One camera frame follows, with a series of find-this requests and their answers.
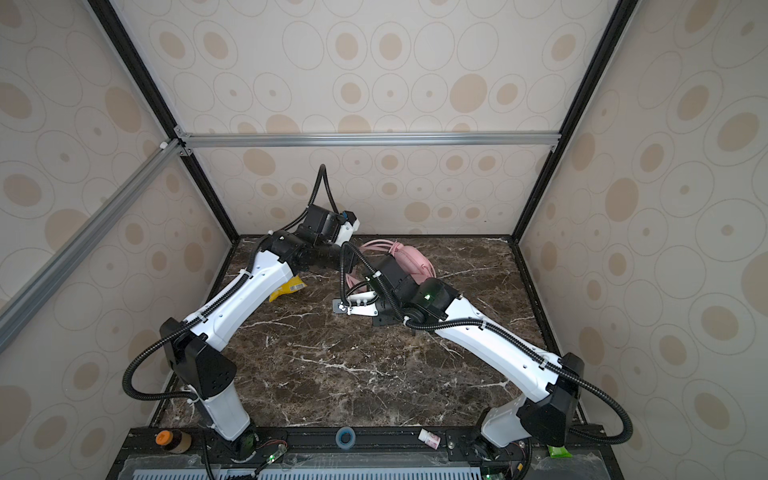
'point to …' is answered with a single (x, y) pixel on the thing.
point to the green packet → (559, 452)
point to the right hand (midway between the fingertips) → (374, 291)
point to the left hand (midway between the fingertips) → (364, 253)
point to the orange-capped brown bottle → (174, 440)
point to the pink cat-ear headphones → (411, 262)
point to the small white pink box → (429, 438)
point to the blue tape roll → (345, 437)
